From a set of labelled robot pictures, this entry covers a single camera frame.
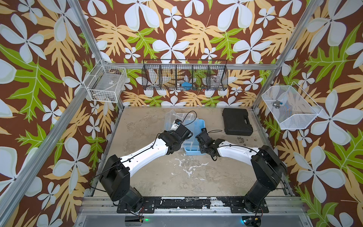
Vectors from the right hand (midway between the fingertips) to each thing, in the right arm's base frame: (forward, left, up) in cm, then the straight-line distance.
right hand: (203, 144), depth 94 cm
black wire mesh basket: (+41, +12, +27) cm, 51 cm away
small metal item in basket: (+16, -44, +22) cm, 52 cm away
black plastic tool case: (+19, -27, 0) cm, 33 cm away
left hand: (0, +22, +13) cm, 26 cm away
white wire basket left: (+26, +61, +32) cm, 74 cm away
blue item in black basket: (+32, +11, +24) cm, 41 cm away
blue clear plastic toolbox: (-5, +9, +7) cm, 13 cm away
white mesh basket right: (+11, -51, +24) cm, 57 cm away
